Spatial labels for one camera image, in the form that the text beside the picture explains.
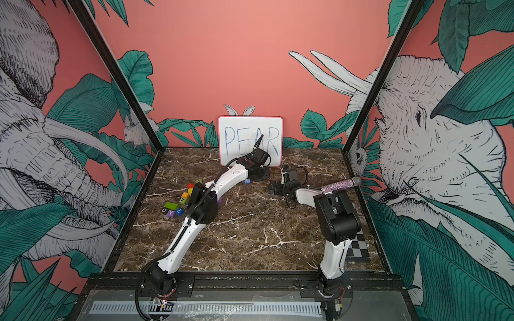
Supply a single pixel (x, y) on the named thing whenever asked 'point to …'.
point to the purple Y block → (170, 213)
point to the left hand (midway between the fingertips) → (270, 173)
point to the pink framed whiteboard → (238, 135)
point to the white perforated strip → (209, 307)
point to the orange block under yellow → (185, 194)
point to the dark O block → (164, 210)
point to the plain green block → (171, 206)
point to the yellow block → (190, 190)
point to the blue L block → (179, 211)
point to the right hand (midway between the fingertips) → (274, 183)
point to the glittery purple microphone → (355, 181)
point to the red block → (190, 185)
